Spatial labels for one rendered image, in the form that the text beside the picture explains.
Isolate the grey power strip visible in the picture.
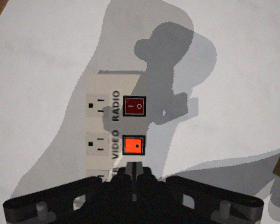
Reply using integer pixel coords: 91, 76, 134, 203
85, 74, 148, 182

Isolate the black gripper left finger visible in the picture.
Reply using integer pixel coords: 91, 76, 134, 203
3, 162, 135, 224

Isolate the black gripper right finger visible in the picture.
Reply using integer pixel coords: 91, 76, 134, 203
134, 162, 264, 224

